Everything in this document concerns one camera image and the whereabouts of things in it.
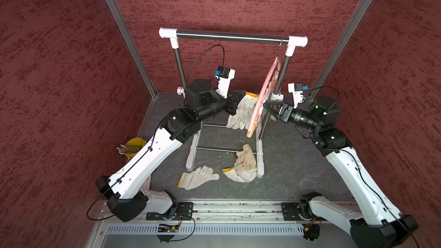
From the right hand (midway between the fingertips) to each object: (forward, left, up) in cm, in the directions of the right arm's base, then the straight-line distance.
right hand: (263, 109), depth 63 cm
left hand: (+1, +8, +7) cm, 11 cm away
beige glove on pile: (-6, +5, -33) cm, 34 cm away
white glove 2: (-12, +28, -36) cm, 48 cm away
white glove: (-13, +6, -37) cm, 39 cm away
